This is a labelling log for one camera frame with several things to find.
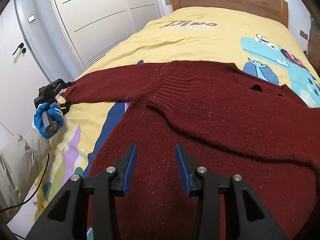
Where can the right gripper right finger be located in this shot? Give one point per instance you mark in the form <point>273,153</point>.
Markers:
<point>246,216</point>

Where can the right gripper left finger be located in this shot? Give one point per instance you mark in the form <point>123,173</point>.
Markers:
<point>66,215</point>

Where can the dark red knitted sweater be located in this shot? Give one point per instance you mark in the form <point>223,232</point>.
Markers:
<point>230,121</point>

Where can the beige jacket left forearm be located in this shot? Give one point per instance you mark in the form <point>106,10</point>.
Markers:
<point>21,163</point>

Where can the left hand blue glove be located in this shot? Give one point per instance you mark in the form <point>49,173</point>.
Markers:
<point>48,119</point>

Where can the white door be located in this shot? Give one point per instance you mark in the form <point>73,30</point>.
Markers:
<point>20,75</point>

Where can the white wardrobe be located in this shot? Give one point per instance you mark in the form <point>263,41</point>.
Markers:
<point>94,27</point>

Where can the yellow dinosaur bedspread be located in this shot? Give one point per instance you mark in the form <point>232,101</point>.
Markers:
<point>258,46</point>

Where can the wooden nightstand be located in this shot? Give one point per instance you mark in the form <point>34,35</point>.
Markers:
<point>314,48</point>

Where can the black door handle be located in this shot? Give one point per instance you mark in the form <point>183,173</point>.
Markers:
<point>21,47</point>

